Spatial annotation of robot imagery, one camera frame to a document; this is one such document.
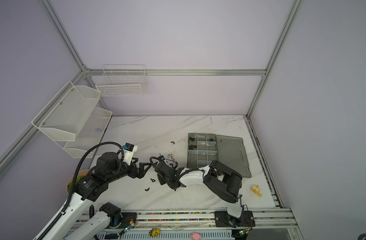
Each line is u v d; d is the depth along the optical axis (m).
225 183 0.47
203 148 1.01
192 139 1.04
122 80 0.96
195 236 0.69
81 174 0.78
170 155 0.97
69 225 0.42
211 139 1.04
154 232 0.69
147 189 0.84
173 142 1.04
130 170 0.62
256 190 0.80
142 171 0.64
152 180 0.86
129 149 0.62
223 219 0.73
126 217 0.74
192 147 1.00
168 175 0.68
